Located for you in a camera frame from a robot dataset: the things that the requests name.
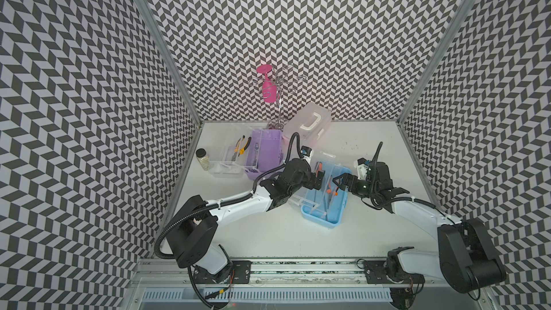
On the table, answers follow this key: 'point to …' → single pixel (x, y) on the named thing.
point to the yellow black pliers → (239, 149)
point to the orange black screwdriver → (321, 166)
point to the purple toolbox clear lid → (254, 151)
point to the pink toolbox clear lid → (308, 124)
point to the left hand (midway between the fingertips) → (315, 170)
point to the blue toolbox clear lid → (325, 199)
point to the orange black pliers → (329, 190)
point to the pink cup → (269, 89)
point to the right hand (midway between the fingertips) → (339, 186)
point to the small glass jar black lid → (203, 158)
